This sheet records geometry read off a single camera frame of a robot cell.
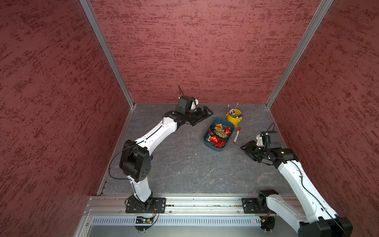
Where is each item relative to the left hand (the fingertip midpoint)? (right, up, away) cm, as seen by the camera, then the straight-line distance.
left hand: (207, 118), depth 82 cm
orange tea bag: (+11, -5, +22) cm, 25 cm away
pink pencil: (+35, +5, +37) cm, 51 cm away
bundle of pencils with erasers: (+17, +4, +11) cm, 21 cm away
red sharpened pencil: (+31, +13, +45) cm, 56 cm away
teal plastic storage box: (+2, -10, +16) cm, 19 cm away
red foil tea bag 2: (+9, -17, +11) cm, 22 cm away
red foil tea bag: (+16, -8, +19) cm, 26 cm away
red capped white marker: (+23, -12, +19) cm, 32 cm away
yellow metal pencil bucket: (+21, -2, +19) cm, 29 cm away
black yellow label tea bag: (+10, -9, +15) cm, 20 cm away
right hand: (+18, -18, -3) cm, 26 cm away
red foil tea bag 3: (+6, -14, +12) cm, 19 cm away
